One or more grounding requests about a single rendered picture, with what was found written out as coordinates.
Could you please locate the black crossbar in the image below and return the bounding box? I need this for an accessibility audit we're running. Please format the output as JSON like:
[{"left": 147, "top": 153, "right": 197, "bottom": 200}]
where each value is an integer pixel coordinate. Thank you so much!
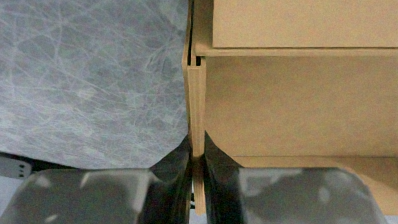
[{"left": 34, "top": 159, "right": 194, "bottom": 202}]

